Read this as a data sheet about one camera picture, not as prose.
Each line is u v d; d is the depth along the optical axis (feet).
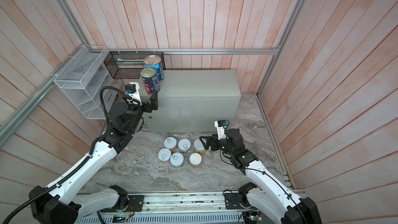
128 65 3.49
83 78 2.55
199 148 2.77
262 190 1.65
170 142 2.89
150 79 2.18
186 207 2.40
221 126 2.30
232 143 1.97
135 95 1.85
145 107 2.01
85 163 1.46
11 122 1.73
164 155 2.74
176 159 2.68
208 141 2.29
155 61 2.39
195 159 2.67
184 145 2.88
